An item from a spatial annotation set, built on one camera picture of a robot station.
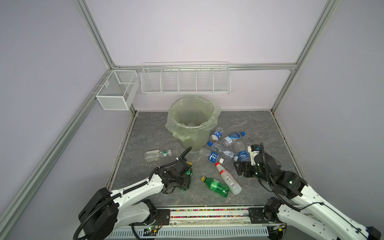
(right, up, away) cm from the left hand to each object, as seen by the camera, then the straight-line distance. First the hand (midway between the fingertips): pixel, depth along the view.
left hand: (185, 183), depth 82 cm
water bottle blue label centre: (+17, +13, +7) cm, 22 cm away
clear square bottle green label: (-21, +13, +13) cm, 28 cm away
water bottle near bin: (+20, +26, +17) cm, 37 cm away
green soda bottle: (+1, +3, -8) cm, 9 cm away
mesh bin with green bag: (+2, +36, +21) cm, 42 cm away
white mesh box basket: (-48, +55, +18) cm, 75 cm away
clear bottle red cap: (+26, +1, -3) cm, 26 cm away
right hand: (+28, +13, -8) cm, 32 cm away
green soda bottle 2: (+17, 0, -3) cm, 17 cm away
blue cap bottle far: (+29, +24, +14) cm, 40 cm away
